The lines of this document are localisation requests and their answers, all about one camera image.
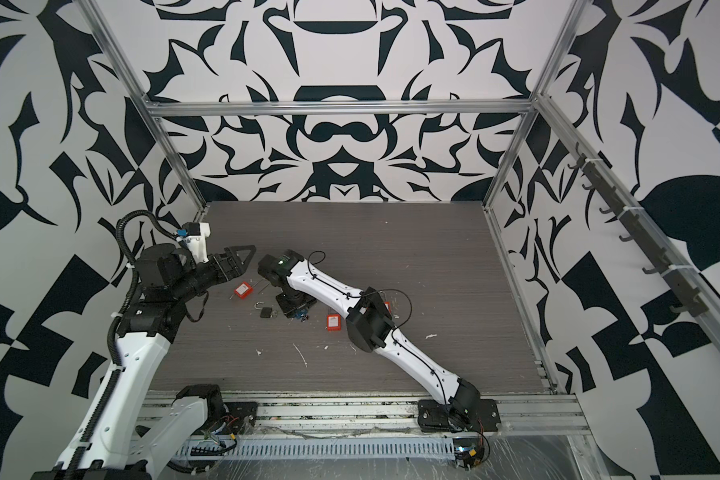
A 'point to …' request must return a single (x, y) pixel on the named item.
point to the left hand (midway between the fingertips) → (243, 246)
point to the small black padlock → (265, 311)
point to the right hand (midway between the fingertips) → (297, 310)
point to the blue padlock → (300, 312)
